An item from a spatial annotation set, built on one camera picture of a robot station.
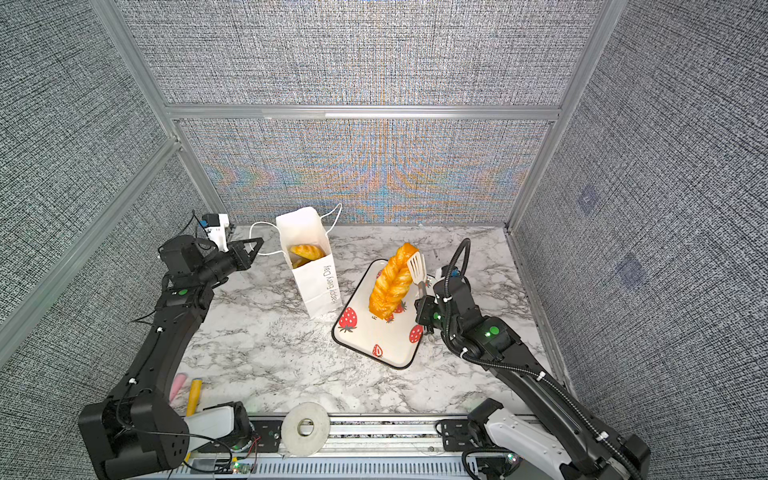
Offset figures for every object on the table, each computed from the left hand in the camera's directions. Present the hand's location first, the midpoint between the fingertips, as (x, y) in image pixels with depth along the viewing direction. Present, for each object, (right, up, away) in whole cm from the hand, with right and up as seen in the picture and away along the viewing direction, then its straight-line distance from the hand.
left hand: (263, 240), depth 77 cm
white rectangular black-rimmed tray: (+35, -31, +15) cm, 49 cm away
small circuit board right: (+61, -51, -7) cm, 80 cm away
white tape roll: (+10, -49, -5) cm, 50 cm away
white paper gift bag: (+13, -10, +5) cm, 17 cm away
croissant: (+7, -3, +16) cm, 18 cm away
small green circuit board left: (-3, -54, -7) cm, 54 cm away
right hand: (+39, -15, -1) cm, 42 cm away
